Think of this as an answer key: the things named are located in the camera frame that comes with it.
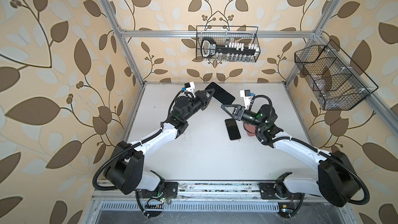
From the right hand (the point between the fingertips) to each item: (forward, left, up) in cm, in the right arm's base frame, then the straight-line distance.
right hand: (221, 107), depth 70 cm
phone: (+5, -10, -30) cm, 32 cm away
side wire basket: (+8, -56, +4) cm, 57 cm away
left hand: (+7, +3, +6) cm, 10 cm away
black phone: (+7, -1, +1) cm, 7 cm away
